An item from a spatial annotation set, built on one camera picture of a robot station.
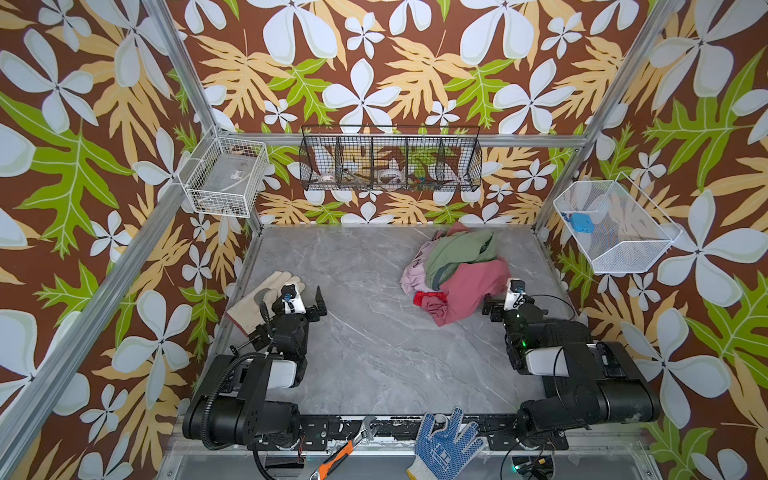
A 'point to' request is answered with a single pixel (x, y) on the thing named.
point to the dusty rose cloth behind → (457, 227)
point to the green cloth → (446, 253)
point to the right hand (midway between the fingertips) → (500, 290)
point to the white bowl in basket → (390, 179)
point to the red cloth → (419, 296)
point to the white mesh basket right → (620, 227)
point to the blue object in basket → (582, 223)
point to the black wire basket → (390, 158)
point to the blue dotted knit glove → (447, 455)
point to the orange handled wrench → (338, 457)
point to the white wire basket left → (226, 175)
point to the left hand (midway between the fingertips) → (299, 286)
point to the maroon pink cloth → (466, 286)
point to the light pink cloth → (413, 278)
